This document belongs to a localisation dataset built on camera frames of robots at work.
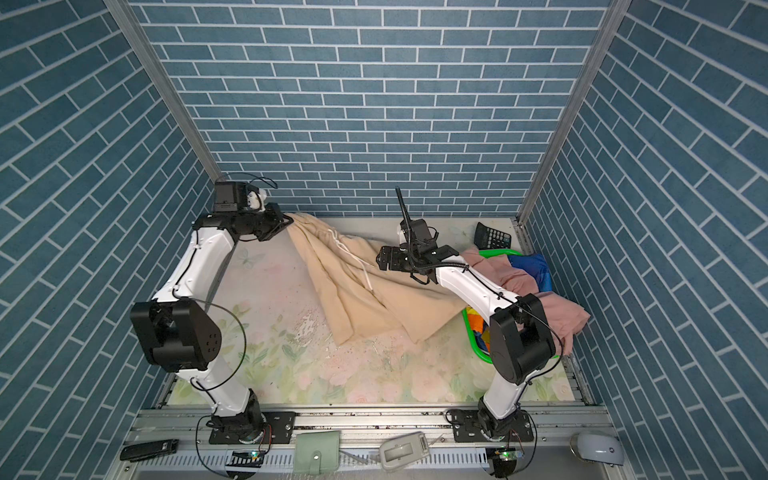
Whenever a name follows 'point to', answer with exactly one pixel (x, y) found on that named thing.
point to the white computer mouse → (600, 447)
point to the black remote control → (149, 450)
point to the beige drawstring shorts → (363, 298)
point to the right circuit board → (505, 461)
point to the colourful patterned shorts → (481, 329)
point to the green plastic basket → (487, 358)
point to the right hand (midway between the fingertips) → (385, 256)
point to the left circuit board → (246, 459)
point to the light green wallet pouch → (317, 452)
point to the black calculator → (491, 239)
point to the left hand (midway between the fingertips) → (295, 217)
